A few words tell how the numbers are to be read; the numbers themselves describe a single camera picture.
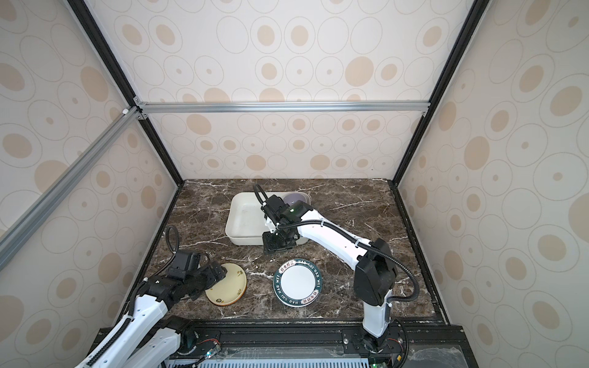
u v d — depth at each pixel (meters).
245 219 1.05
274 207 0.63
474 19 0.69
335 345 0.74
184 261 0.62
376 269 0.45
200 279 0.69
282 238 0.67
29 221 0.54
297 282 0.84
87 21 0.69
